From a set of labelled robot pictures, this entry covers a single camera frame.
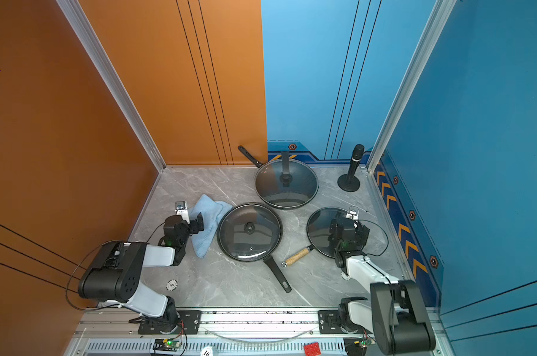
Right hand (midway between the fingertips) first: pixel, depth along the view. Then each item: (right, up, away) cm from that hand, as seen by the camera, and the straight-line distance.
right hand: (351, 222), depth 89 cm
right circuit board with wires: (-2, -34, -20) cm, 40 cm away
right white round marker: (-5, -19, -6) cm, 21 cm away
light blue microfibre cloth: (-59, +2, +10) cm, 60 cm away
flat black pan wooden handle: (-20, -12, -2) cm, 24 cm away
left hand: (-68, +4, +6) cm, 68 cm away
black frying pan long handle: (-33, -14, -6) cm, 36 cm away
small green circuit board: (-64, -36, -19) cm, 76 cm away
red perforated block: (-19, -36, -21) cm, 46 cm away
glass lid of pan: (-12, -5, +8) cm, 15 cm away
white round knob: (-51, -33, -26) cm, 66 cm away
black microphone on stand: (+6, +16, +19) cm, 26 cm away
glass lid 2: (-26, +16, +12) cm, 33 cm away
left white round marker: (-69, -22, -8) cm, 73 cm away
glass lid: (-41, -4, +2) cm, 42 cm away
